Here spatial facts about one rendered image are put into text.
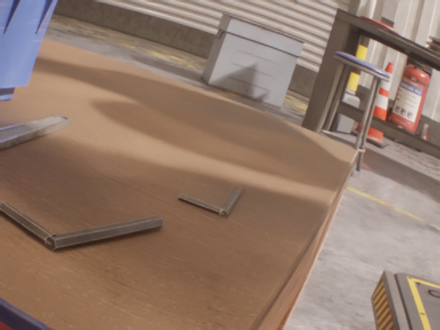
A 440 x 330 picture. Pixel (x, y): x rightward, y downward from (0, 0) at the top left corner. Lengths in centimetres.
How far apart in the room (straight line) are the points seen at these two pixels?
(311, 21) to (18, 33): 748
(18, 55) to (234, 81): 511
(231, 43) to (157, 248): 524
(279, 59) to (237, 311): 537
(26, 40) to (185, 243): 23
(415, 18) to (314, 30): 128
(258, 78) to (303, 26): 241
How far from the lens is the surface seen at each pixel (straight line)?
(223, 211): 44
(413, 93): 703
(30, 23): 53
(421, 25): 783
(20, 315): 21
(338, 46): 447
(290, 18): 803
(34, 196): 36
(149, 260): 33
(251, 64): 562
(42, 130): 48
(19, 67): 54
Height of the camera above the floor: 58
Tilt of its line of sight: 11 degrees down
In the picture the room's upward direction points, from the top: 19 degrees clockwise
